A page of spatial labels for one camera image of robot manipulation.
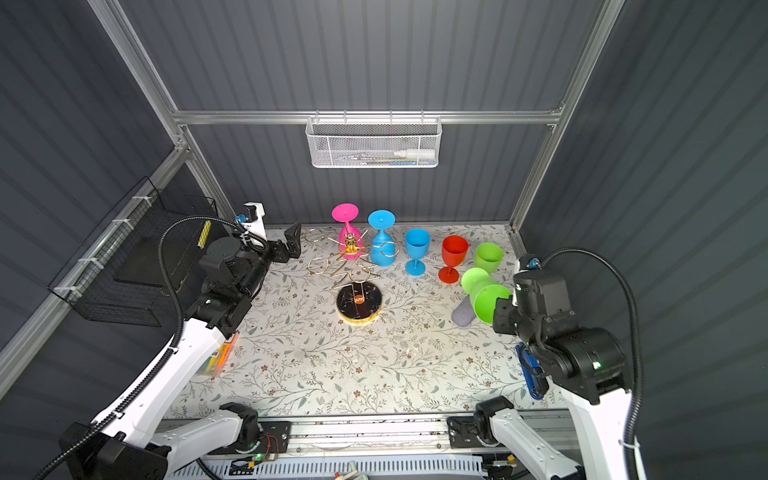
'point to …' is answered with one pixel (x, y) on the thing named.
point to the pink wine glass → (351, 241)
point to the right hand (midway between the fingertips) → (512, 305)
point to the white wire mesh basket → (374, 141)
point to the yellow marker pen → (204, 235)
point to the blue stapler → (536, 380)
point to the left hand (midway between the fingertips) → (280, 222)
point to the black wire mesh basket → (116, 278)
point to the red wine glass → (454, 252)
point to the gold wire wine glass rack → (359, 300)
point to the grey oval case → (464, 314)
